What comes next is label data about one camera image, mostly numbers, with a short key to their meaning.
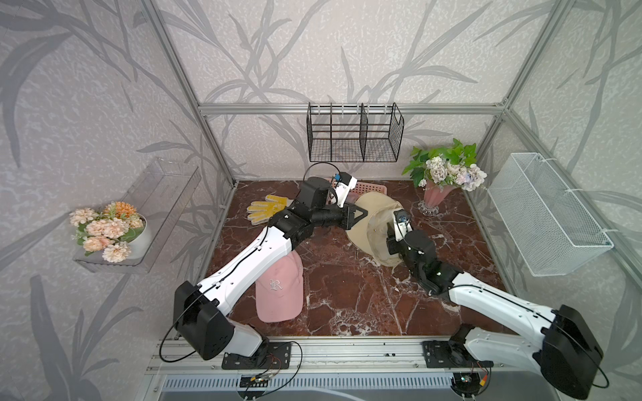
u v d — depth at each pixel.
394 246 0.71
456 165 0.86
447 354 0.69
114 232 0.50
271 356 0.73
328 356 0.75
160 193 0.74
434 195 0.98
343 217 0.63
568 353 0.39
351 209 0.62
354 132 1.05
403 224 0.65
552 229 0.62
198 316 0.39
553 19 0.72
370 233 0.85
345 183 0.63
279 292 0.82
